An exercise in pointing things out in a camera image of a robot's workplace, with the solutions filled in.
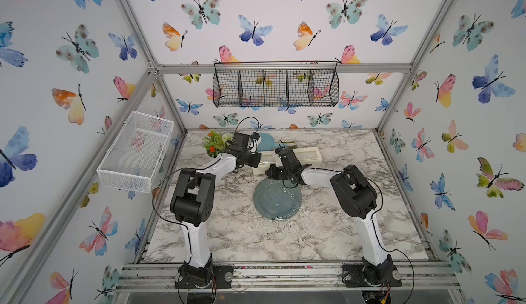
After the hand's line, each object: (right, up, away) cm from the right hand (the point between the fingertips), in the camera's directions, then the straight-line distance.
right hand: (266, 170), depth 99 cm
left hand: (-4, +8, 0) cm, 8 cm away
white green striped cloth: (+13, +13, +15) cm, 24 cm away
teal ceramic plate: (+3, -13, -6) cm, 15 cm away
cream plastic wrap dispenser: (+19, +7, +2) cm, 20 cm away
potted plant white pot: (-23, +13, -6) cm, 27 cm away
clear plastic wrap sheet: (+4, -13, -6) cm, 15 cm away
